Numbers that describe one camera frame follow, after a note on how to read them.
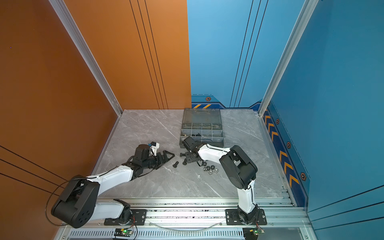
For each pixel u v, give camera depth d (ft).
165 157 2.54
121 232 2.33
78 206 1.39
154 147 2.71
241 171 1.70
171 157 2.69
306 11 2.33
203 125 3.59
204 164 2.99
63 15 2.34
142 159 2.29
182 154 3.10
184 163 3.00
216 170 2.92
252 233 2.31
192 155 2.27
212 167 2.94
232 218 2.38
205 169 2.92
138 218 2.41
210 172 2.89
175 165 2.98
